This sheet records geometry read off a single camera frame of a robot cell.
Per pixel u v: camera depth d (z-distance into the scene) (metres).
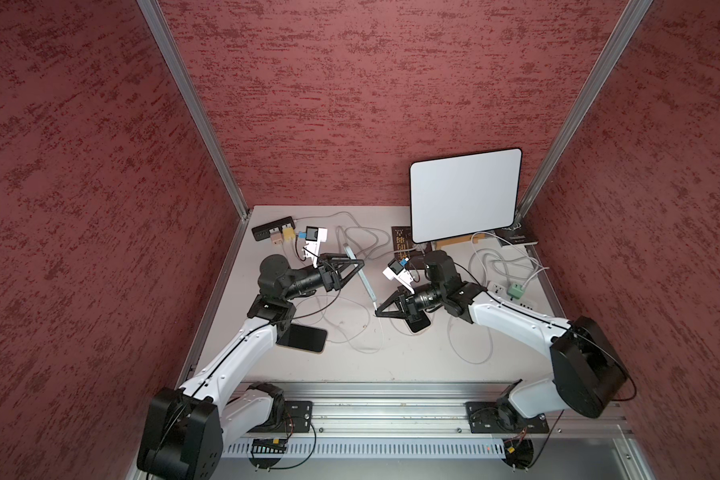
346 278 0.64
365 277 0.65
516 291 0.91
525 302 0.92
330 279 0.62
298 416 0.74
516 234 1.15
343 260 0.65
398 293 0.72
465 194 1.00
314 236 0.64
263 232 1.10
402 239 1.10
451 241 1.05
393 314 0.70
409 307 0.67
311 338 0.57
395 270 0.69
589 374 0.43
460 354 0.85
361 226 1.18
